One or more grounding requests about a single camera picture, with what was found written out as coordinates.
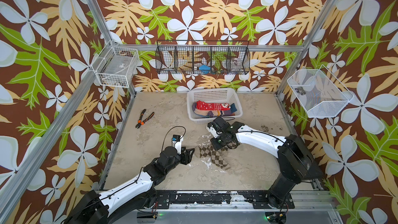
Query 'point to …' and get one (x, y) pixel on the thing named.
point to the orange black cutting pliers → (140, 122)
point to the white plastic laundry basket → (228, 95)
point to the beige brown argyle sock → (203, 151)
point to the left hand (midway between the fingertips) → (191, 147)
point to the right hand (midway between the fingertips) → (212, 144)
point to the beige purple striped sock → (216, 113)
